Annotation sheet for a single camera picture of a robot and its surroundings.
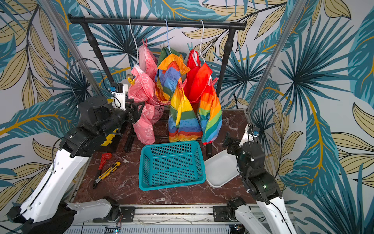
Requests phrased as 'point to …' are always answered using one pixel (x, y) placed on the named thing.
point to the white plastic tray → (220, 168)
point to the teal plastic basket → (172, 164)
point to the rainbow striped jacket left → (185, 124)
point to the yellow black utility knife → (110, 171)
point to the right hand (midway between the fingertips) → (236, 135)
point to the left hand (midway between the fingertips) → (137, 104)
